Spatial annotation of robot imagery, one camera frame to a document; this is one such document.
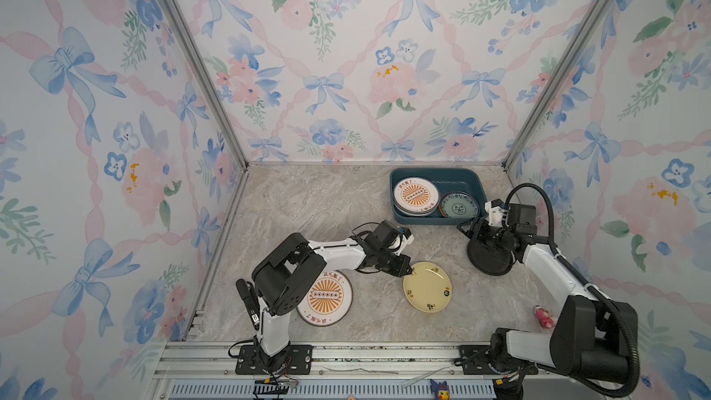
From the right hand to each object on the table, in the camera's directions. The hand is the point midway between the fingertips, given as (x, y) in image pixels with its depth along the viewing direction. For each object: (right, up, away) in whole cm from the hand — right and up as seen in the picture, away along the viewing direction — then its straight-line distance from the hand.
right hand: (465, 228), depth 87 cm
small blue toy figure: (-13, -37, -20) cm, 44 cm away
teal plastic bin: (+11, +16, +21) cm, 28 cm away
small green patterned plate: (+5, +6, +18) cm, 20 cm away
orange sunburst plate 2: (-43, -21, -4) cm, 48 cm away
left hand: (-16, -13, -1) cm, 21 cm away
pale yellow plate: (-13, -18, -3) cm, 22 cm away
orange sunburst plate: (-12, +10, +19) cm, 24 cm away
